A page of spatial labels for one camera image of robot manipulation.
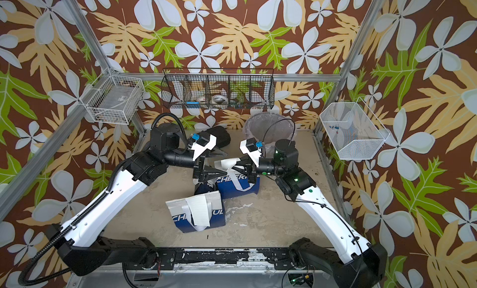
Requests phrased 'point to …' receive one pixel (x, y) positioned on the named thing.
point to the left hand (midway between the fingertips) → (226, 161)
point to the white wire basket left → (114, 98)
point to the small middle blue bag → (205, 188)
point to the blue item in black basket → (192, 102)
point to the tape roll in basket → (218, 99)
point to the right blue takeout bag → (235, 185)
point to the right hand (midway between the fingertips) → (229, 165)
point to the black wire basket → (218, 88)
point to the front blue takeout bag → (217, 218)
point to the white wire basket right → (351, 130)
